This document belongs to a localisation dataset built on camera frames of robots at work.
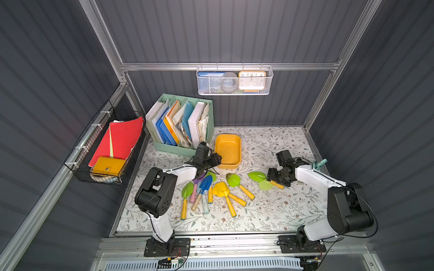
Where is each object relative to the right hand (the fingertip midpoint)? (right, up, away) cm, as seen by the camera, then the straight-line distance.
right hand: (276, 178), depth 91 cm
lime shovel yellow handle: (-36, -6, -2) cm, 37 cm away
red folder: (-75, +21, -17) cm, 80 cm away
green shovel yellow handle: (-8, 0, +2) cm, 8 cm away
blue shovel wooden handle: (-40, -4, -1) cm, 40 cm away
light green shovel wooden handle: (-6, -4, -1) cm, 7 cm away
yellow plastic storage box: (-25, +17, +20) cm, 37 cm away
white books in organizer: (-43, +30, -2) cm, 52 cm away
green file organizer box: (-55, +30, +2) cm, 62 cm away
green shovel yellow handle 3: (-49, -6, -2) cm, 49 cm away
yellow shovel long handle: (-30, -5, -3) cm, 31 cm away
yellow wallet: (-74, +10, -27) cm, 79 cm away
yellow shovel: (-22, -10, -5) cm, 25 cm away
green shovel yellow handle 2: (-23, -2, +1) cm, 23 cm away
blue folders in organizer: (-63, +23, +7) cm, 67 cm away
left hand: (-33, +11, +4) cm, 35 cm away
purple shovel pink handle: (-44, -2, +1) cm, 44 cm away
